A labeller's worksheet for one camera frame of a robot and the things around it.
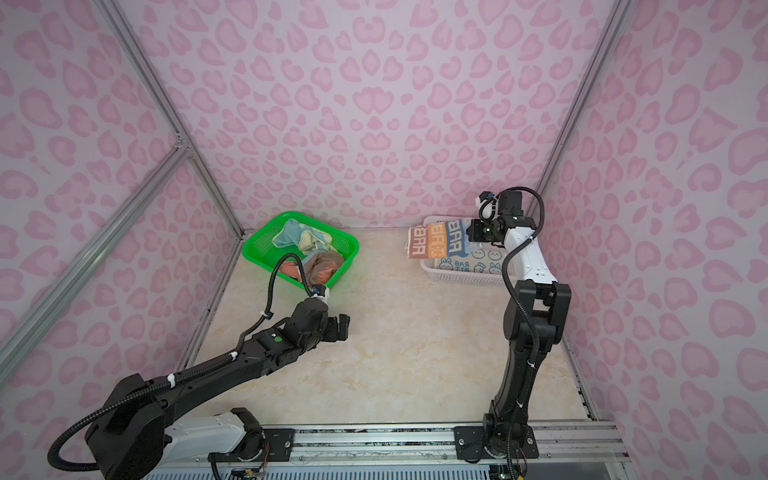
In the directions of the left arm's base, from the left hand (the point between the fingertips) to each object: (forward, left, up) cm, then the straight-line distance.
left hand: (343, 317), depth 84 cm
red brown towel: (+19, +10, -2) cm, 22 cm away
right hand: (+27, -38, +9) cm, 47 cm away
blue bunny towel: (+28, -47, -10) cm, 55 cm away
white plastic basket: (+24, -27, -9) cm, 38 cm away
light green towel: (+34, +17, -4) cm, 39 cm away
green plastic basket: (+32, +34, -4) cm, 46 cm away
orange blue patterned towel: (+26, -29, +2) cm, 40 cm away
